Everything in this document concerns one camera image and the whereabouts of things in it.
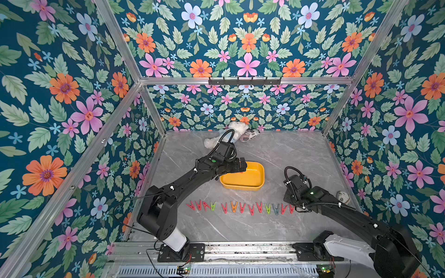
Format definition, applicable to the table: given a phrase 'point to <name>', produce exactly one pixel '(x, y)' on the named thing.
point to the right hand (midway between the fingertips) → (288, 197)
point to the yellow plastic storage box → (252, 179)
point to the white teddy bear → (237, 129)
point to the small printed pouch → (249, 134)
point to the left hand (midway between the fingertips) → (242, 165)
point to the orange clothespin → (234, 207)
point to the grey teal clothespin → (276, 210)
